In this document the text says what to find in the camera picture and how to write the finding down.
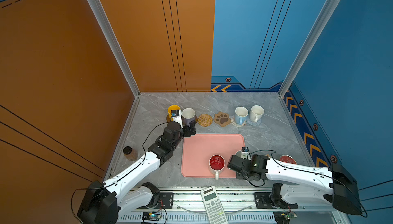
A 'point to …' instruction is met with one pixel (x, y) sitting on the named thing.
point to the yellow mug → (172, 107)
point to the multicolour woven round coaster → (233, 119)
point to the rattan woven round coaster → (205, 120)
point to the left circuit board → (151, 216)
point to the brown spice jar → (130, 153)
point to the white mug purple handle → (188, 116)
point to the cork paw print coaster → (222, 119)
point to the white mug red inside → (216, 163)
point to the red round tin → (287, 159)
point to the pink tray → (197, 149)
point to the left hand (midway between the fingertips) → (188, 119)
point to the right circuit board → (283, 217)
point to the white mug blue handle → (241, 113)
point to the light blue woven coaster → (252, 122)
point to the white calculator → (215, 210)
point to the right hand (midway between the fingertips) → (238, 175)
